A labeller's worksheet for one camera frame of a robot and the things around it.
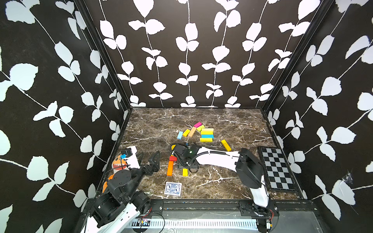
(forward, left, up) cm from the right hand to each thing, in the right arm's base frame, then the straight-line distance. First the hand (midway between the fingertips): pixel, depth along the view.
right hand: (181, 164), depth 86 cm
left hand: (-4, +11, +24) cm, 27 cm away
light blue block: (+24, +3, -4) cm, 24 cm away
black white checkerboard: (-3, -59, -3) cm, 59 cm away
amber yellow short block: (+25, -2, -3) cm, 26 cm away
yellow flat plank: (+13, -31, -4) cm, 34 cm away
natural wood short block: (+26, -6, -3) cm, 27 cm away
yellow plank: (-4, -2, -2) cm, 5 cm away
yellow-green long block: (+20, -16, -4) cm, 26 cm away
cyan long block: (+23, -17, -4) cm, 29 cm away
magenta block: (+33, -11, -2) cm, 35 cm away
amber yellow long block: (+26, -17, -4) cm, 31 cm away
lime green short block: (+29, -12, -3) cm, 32 cm away
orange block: (-1, +7, -4) cm, 8 cm away
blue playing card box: (-13, +4, -2) cm, 14 cm away
